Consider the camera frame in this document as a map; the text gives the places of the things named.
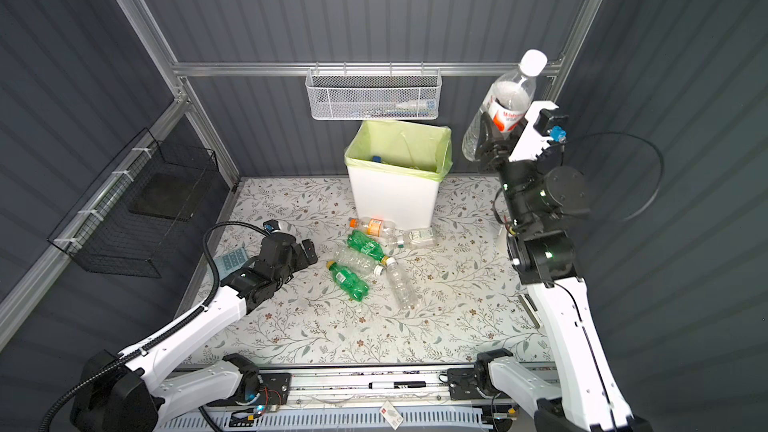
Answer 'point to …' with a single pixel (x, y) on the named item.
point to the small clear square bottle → (424, 237)
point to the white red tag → (391, 414)
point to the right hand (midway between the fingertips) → (500, 118)
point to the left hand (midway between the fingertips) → (300, 248)
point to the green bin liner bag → (415, 149)
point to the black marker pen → (397, 384)
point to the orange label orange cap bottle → (376, 226)
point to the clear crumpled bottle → (403, 287)
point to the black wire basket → (150, 192)
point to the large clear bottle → (345, 256)
